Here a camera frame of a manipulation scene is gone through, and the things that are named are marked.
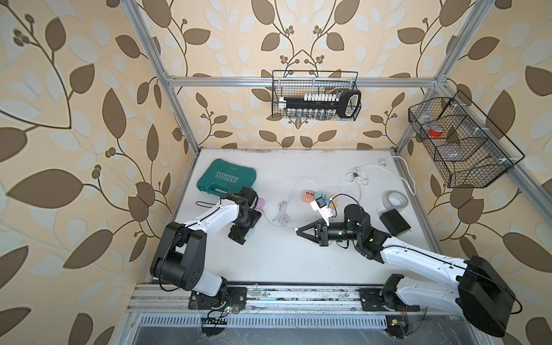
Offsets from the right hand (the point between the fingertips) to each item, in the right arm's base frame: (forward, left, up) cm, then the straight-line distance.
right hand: (297, 233), depth 70 cm
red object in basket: (+32, -54, +13) cm, 64 cm away
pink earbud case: (+24, +15, -19) cm, 34 cm away
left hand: (+10, +18, -15) cm, 25 cm away
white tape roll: (+23, -47, -18) cm, 56 cm away
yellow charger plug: (+6, -12, +8) cm, 16 cm away
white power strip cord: (+48, -59, -22) cm, 79 cm away
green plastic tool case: (+35, +34, -13) cm, 50 cm away
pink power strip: (+25, -7, -17) cm, 31 cm away
